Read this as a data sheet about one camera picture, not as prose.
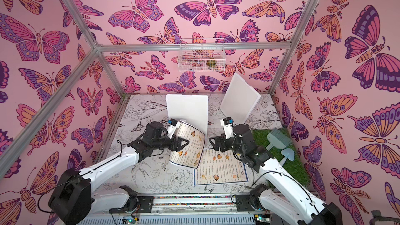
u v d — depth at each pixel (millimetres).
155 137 653
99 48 923
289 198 441
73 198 404
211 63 945
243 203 730
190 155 794
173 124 732
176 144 715
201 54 952
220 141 651
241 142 558
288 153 856
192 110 849
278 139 922
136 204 716
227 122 660
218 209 729
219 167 853
